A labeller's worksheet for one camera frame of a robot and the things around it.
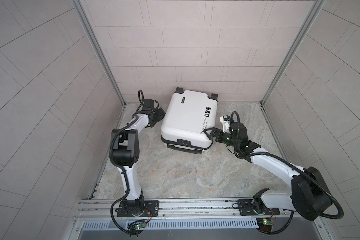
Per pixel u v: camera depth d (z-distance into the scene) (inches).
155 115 34.5
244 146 24.5
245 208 27.9
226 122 29.1
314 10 28.4
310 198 15.9
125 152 20.3
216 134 27.9
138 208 25.3
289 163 18.5
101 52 34.4
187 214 27.9
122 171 21.0
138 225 25.6
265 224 26.8
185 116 33.3
